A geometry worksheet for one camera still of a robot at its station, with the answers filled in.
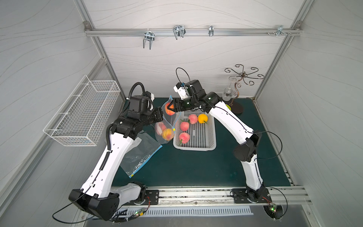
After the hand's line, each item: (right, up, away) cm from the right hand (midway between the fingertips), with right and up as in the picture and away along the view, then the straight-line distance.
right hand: (171, 105), depth 75 cm
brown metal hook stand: (+49, 0, +36) cm, 61 cm away
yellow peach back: (+20, -8, +23) cm, 32 cm away
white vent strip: (-20, -54, -5) cm, 58 cm away
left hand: (-3, -3, -6) cm, 7 cm away
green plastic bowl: (+42, +1, +35) cm, 55 cm away
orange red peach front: (-1, -3, -2) cm, 4 cm away
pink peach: (+7, -20, +15) cm, 26 cm away
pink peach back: (+14, -8, +24) cm, 29 cm away
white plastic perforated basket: (+15, -17, +26) cm, 34 cm away
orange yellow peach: (-2, -17, +6) cm, 18 cm away
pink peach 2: (-7, -12, +6) cm, 15 cm away
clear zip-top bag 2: (-21, -29, +13) cm, 38 cm away
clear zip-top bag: (-1, -8, -3) cm, 9 cm away
